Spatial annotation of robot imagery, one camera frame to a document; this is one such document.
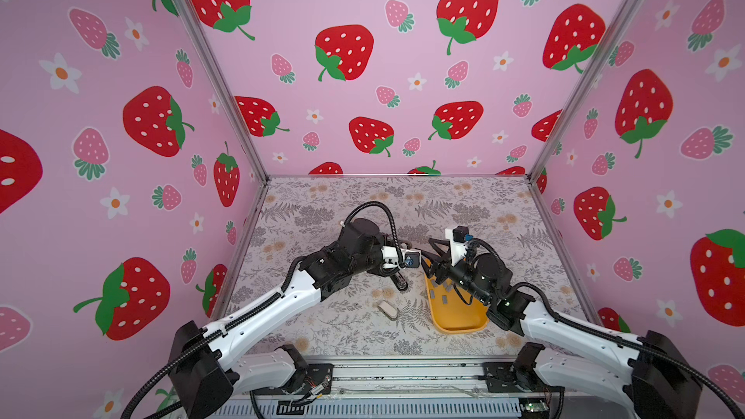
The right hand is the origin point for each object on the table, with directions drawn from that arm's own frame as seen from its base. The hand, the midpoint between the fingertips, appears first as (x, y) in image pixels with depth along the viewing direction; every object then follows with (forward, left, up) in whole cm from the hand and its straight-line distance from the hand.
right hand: (422, 245), depth 73 cm
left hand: (+1, +6, 0) cm, 7 cm away
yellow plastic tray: (-7, -11, -24) cm, 27 cm away
